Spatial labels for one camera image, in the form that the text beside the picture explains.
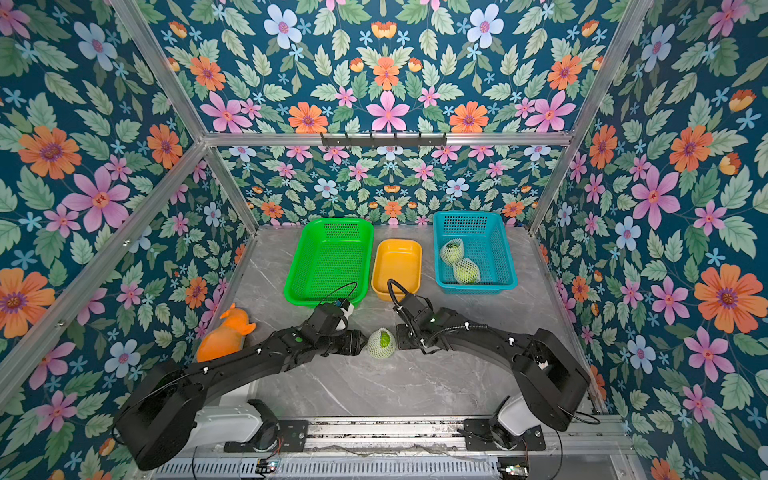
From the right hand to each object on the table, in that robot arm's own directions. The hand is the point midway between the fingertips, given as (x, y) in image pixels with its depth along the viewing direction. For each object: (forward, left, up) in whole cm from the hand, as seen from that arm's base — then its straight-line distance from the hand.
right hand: (406, 333), depth 86 cm
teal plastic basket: (+41, -30, -4) cm, 51 cm away
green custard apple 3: (-4, +7, +2) cm, 8 cm away
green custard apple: (+22, -19, +1) cm, 29 cm away
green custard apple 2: (+30, -15, +2) cm, 34 cm away
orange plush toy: (-4, +51, +2) cm, 51 cm away
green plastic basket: (+29, +29, -4) cm, 41 cm away
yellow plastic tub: (+30, +4, -2) cm, 30 cm away
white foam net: (-4, +11, +1) cm, 11 cm away
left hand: (-2, +12, 0) cm, 12 cm away
